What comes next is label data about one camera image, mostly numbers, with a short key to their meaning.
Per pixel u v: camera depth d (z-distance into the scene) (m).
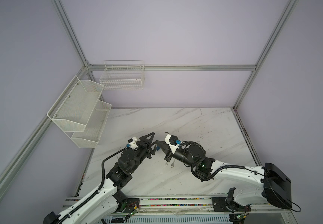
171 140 0.54
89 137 1.03
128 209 0.73
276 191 0.42
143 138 0.65
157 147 0.63
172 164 0.88
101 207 0.57
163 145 0.61
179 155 0.59
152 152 0.68
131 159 0.52
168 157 0.58
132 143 0.69
